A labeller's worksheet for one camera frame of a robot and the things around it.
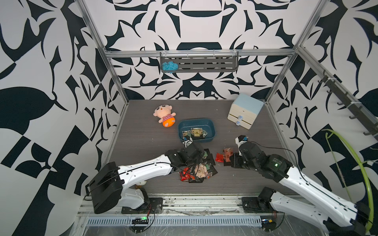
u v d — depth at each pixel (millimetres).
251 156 543
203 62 933
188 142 724
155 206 740
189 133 993
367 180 517
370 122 525
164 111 1042
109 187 405
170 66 913
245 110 958
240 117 991
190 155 626
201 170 830
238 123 1025
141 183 785
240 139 672
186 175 812
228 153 773
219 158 899
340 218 399
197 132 991
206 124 1023
